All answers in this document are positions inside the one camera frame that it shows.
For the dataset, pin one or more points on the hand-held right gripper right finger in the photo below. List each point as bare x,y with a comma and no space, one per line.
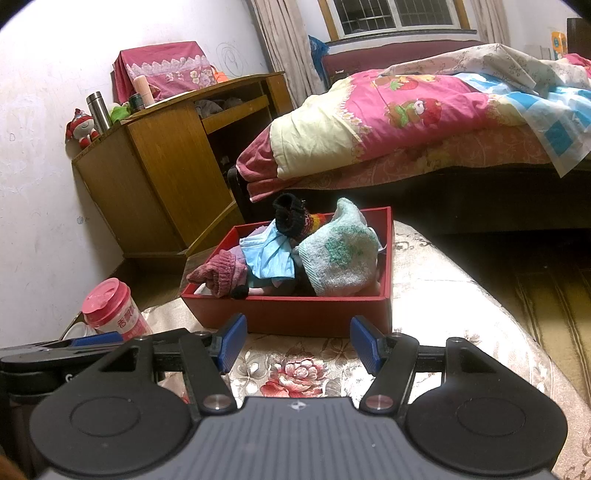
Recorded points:
364,346

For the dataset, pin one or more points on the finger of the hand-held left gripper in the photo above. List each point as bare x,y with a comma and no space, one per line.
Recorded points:
97,340

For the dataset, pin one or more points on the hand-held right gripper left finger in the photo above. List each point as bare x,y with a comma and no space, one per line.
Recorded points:
233,344

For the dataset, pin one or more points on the red cardboard box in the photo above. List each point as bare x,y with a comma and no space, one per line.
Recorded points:
300,318

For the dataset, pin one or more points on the dark red knit sock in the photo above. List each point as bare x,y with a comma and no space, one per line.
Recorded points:
219,274

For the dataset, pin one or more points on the white towel green pattern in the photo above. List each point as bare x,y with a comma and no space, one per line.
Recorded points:
337,254

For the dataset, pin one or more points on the black sock striped cuff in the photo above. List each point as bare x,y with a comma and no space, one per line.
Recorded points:
288,214

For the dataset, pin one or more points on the pink lidded paper cup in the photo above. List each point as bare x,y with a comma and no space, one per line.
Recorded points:
115,309

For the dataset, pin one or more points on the bed with colourful quilt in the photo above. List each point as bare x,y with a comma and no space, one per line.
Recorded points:
461,203

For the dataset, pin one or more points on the wooden desk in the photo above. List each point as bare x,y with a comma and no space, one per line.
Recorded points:
157,175

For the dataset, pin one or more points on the pink floral bed sheet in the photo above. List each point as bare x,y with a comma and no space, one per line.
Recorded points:
438,157

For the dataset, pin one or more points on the red snowman plush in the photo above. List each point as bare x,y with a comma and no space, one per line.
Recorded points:
83,129

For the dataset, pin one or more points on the pink printed quilt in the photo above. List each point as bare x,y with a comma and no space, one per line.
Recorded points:
369,120

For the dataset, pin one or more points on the steel thermos flask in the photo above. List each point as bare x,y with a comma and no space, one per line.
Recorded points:
99,110

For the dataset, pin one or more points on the grey cloth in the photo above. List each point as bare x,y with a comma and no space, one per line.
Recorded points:
212,107

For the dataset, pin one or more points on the dark cup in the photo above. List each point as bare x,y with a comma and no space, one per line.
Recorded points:
136,102

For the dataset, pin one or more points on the pale pink bottle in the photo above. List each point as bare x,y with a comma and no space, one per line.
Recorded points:
144,91

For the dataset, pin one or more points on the orange small item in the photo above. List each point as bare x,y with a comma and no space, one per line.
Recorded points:
219,74

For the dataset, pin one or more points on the pink cloth dust cover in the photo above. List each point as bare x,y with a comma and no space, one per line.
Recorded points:
166,69

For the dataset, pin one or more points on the maroon upholstered furniture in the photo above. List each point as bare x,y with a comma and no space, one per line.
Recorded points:
369,57

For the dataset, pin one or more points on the blue bag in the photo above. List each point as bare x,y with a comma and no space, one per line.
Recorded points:
317,55

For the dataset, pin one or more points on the blue checked sheet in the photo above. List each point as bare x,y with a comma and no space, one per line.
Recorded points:
554,120

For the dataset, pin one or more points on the beige curtain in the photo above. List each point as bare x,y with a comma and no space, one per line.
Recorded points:
286,46
491,21

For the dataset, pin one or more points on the pale floral sheet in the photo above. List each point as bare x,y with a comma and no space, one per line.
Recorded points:
498,60

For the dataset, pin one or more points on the wood framed window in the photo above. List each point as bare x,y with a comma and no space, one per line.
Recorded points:
397,16

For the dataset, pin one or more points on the yellow packet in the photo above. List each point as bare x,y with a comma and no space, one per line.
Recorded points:
558,44

